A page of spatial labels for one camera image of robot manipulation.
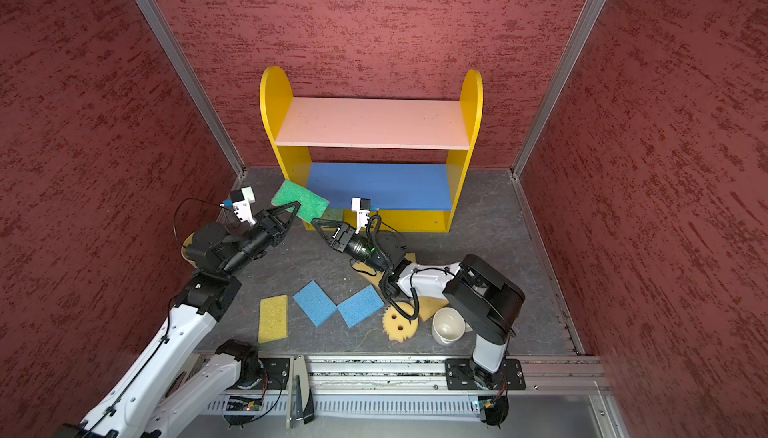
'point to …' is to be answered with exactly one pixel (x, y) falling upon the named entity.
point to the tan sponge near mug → (428, 305)
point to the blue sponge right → (360, 305)
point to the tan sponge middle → (374, 275)
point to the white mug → (448, 325)
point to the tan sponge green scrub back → (311, 203)
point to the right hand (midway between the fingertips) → (310, 230)
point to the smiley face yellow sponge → (396, 326)
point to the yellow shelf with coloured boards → (402, 160)
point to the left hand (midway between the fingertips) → (302, 210)
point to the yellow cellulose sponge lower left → (273, 319)
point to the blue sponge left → (315, 303)
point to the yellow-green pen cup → (185, 245)
